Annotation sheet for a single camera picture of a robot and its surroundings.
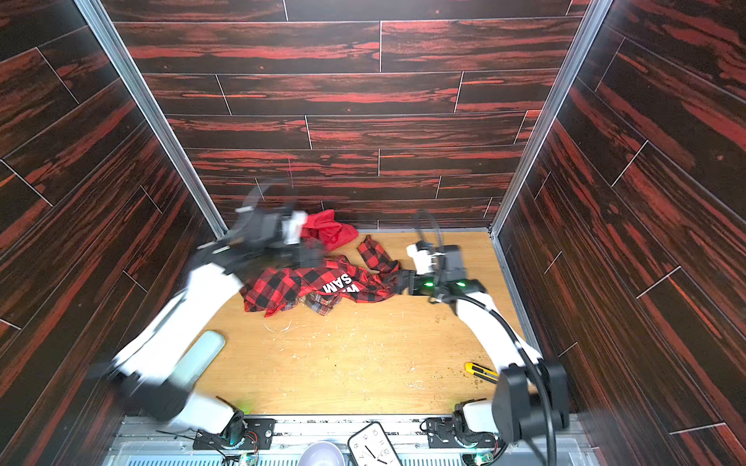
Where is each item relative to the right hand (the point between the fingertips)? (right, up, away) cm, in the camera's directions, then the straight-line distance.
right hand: (400, 278), depth 83 cm
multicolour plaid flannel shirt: (-27, -9, +14) cm, 32 cm away
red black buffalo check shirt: (-40, -4, +7) cm, 41 cm away
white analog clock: (-8, -40, -13) cm, 43 cm away
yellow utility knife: (+24, -27, -1) cm, 36 cm away
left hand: (-23, +8, -9) cm, 26 cm away
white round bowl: (-21, -41, -14) cm, 49 cm away
